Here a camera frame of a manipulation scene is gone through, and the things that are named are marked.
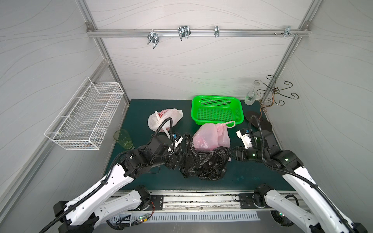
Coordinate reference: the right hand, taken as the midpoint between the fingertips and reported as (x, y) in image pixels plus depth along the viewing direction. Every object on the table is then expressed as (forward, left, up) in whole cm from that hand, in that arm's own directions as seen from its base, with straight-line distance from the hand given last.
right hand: (231, 150), depth 71 cm
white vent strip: (-27, +38, -20) cm, 51 cm away
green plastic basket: (+45, +2, -20) cm, 49 cm away
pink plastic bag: (+14, +10, -10) cm, 20 cm away
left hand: (-4, +27, +2) cm, 27 cm away
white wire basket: (+6, +72, +12) cm, 74 cm away
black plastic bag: (-2, +11, -14) cm, 17 cm away
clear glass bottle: (+39, -18, -1) cm, 43 cm away
